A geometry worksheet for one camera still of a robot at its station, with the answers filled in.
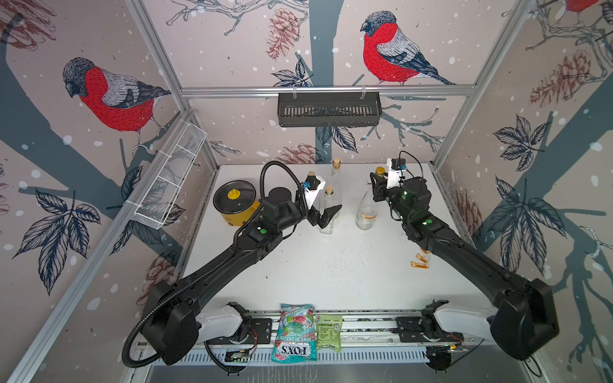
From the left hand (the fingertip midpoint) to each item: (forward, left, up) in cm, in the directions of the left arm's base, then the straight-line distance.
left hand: (333, 192), depth 70 cm
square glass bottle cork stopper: (+5, +1, -5) cm, 7 cm away
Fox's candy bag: (-34, +11, -28) cm, 45 cm away
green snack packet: (-32, +1, -30) cm, 44 cm away
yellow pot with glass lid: (+10, +37, -19) cm, 43 cm away
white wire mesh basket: (+4, +63, -13) cm, 65 cm away
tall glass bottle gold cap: (+8, -15, +1) cm, 17 cm away
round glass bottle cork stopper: (+13, -2, 0) cm, 13 cm away
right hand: (+11, -15, -1) cm, 18 cm away
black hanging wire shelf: (+50, -1, -4) cm, 50 cm away
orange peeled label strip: (-19, -22, 0) cm, 29 cm away
